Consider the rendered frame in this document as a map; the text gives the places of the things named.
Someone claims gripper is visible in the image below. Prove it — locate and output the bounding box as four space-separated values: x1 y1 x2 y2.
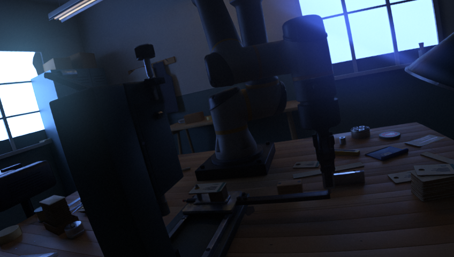
312 129 336 188

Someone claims round grey eyelet tin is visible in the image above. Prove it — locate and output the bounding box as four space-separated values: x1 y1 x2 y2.
351 125 371 139

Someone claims pale block tag rest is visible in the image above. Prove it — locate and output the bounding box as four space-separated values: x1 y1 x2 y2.
188 182 230 206

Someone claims dark toggle press body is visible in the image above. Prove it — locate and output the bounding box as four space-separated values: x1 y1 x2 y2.
49 78 185 257

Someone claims black knobbed press lever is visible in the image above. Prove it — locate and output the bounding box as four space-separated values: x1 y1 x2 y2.
134 43 166 86

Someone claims white rectangular block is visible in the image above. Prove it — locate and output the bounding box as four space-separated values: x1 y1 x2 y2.
332 170 366 186

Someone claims short wooden ruler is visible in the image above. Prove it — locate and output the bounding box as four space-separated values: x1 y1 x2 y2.
334 148 361 157

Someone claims small wooden block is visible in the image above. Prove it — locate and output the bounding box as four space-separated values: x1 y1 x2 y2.
277 179 304 195

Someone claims blue notebook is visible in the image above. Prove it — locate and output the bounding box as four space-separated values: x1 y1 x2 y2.
365 146 409 161

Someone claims white paper sheet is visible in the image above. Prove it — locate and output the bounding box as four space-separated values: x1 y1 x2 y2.
404 134 445 148

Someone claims tall stack of card tags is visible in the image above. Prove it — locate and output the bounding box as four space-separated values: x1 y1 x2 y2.
411 172 454 202

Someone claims thin wooden strip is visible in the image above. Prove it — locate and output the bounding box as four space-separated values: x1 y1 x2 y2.
420 152 454 165

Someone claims wooden side table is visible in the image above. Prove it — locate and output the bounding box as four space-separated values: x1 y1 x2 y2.
169 100 301 155

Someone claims large paned window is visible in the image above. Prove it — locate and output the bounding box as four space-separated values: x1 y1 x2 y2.
298 0 444 77

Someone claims dark cone lamp shade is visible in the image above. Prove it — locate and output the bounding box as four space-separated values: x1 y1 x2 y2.
404 32 454 91

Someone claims white tape roll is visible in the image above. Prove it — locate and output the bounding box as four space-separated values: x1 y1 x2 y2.
64 220 86 239

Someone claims dark bench machine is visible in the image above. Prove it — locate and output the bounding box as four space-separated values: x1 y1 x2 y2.
0 160 57 218

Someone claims ceiling strip light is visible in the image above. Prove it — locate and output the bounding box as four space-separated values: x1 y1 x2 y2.
47 0 104 23

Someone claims bright paned window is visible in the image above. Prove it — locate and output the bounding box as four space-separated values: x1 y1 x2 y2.
0 50 47 152

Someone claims flat round pale disc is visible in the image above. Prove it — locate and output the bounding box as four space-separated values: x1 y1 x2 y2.
0 224 23 245

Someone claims dark shuttle with long handle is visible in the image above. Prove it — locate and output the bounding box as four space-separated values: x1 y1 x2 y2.
181 189 331 216

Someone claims dark square base plate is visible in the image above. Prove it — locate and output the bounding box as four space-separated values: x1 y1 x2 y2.
194 142 276 182

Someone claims dark shuttle rail track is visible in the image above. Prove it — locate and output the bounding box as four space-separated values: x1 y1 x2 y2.
165 205 246 257

